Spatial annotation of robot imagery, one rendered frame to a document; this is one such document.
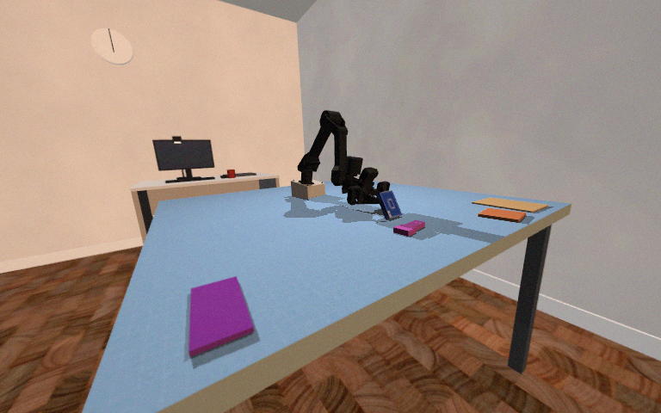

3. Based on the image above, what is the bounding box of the purple flat slab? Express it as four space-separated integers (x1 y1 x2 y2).
188 276 254 356

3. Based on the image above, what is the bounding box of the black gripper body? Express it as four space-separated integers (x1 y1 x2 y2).
347 179 390 206

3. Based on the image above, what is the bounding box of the light blue mat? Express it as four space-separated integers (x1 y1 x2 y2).
82 181 571 413

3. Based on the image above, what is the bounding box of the pink stepped block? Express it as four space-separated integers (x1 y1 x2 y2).
393 220 425 237

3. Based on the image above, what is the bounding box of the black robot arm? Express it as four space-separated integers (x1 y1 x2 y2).
297 110 379 194

